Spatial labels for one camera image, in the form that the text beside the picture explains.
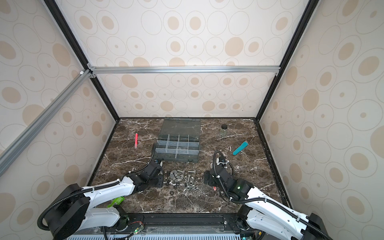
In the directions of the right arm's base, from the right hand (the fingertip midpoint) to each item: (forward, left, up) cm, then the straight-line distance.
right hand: (211, 174), depth 80 cm
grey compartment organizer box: (+28, +20, -7) cm, 35 cm away
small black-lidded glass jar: (+33, -12, -3) cm, 35 cm away
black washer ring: (-7, +22, -9) cm, 25 cm away
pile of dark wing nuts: (+2, +20, -8) cm, 22 cm away
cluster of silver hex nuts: (+1, +11, -9) cm, 14 cm away
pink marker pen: (+30, +51, -8) cm, 59 cm away
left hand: (+2, +25, -7) cm, 26 cm away
